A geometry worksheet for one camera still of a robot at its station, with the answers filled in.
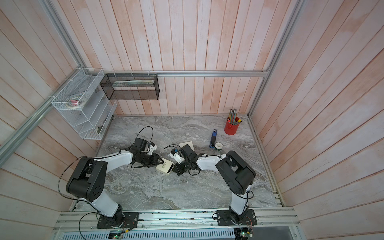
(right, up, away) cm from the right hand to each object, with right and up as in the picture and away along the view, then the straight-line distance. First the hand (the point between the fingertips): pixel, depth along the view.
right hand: (174, 169), depth 90 cm
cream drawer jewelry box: (-4, +2, -2) cm, 5 cm away
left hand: (-8, +3, +1) cm, 9 cm away
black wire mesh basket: (-32, +56, +16) cm, 66 cm away
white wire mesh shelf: (-47, +36, -10) cm, 60 cm away
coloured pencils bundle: (+40, +33, +11) cm, 53 cm away
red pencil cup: (+39, +25, +13) cm, 48 cm away
